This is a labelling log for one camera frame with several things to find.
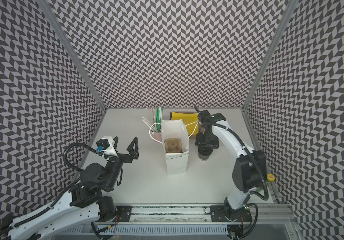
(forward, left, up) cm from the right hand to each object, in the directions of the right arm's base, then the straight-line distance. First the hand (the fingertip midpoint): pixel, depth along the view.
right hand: (204, 150), depth 82 cm
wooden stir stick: (+26, +30, +7) cm, 40 cm away
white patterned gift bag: (-9, +16, +3) cm, 18 cm away
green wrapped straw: (+22, +27, +3) cm, 35 cm away
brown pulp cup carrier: (+9, +18, -10) cm, 22 cm away
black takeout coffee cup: (0, 0, -3) cm, 3 cm away
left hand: (-5, +35, +20) cm, 41 cm away
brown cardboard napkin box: (-1, +8, +15) cm, 17 cm away
